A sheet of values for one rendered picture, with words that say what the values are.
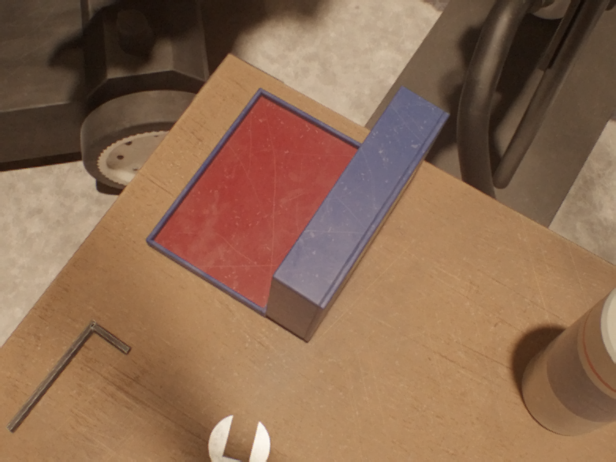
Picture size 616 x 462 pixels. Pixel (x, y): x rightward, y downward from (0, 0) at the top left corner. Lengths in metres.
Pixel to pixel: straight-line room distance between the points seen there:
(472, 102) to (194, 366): 0.36
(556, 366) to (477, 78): 0.33
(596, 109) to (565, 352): 0.81
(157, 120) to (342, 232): 0.53
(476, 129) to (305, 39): 0.56
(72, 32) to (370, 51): 0.44
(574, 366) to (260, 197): 0.28
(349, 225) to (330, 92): 0.74
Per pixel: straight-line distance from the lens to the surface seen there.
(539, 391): 0.58
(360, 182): 0.52
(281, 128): 0.67
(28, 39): 1.15
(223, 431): 0.60
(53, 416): 0.63
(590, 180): 1.24
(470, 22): 1.32
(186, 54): 1.05
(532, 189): 1.20
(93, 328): 0.63
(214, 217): 0.64
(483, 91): 0.78
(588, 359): 0.48
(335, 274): 0.50
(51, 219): 1.20
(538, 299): 0.64
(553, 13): 1.05
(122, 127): 1.02
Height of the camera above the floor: 1.06
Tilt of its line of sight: 69 degrees down
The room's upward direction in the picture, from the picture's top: straight up
